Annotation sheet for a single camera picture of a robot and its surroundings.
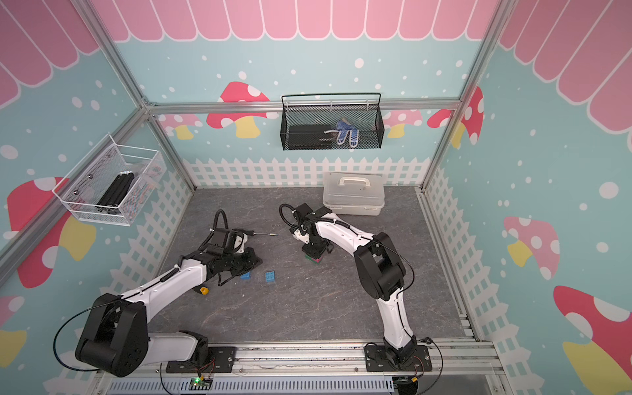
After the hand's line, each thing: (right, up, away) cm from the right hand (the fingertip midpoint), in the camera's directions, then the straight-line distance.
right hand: (318, 250), depth 93 cm
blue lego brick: (-23, -6, -12) cm, 27 cm away
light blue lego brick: (-18, -9, -3) cm, 20 cm away
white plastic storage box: (+15, +23, +10) cm, 29 cm away
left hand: (-20, -4, -6) cm, 21 cm away
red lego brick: (0, -4, +1) cm, 4 cm away
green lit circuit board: (-35, -36, -20) cm, 55 cm away
